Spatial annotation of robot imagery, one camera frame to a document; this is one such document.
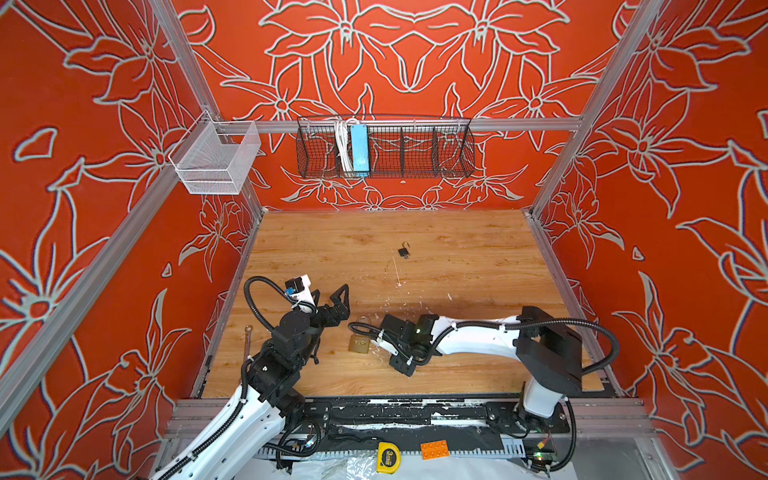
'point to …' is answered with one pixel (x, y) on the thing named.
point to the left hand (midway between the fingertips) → (334, 288)
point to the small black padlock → (404, 252)
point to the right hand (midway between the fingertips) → (395, 359)
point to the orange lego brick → (434, 450)
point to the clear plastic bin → (211, 158)
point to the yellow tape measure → (388, 457)
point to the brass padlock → (359, 343)
